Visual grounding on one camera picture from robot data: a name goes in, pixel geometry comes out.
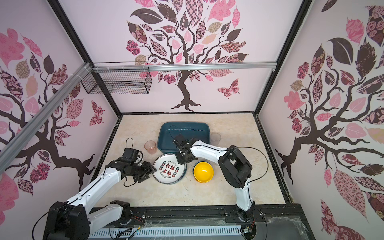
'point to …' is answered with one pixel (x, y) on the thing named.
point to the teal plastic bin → (168, 131)
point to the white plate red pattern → (169, 170)
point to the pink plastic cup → (150, 146)
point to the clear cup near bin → (215, 137)
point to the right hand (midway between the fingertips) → (181, 159)
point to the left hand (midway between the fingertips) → (153, 174)
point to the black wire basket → (119, 78)
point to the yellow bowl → (203, 172)
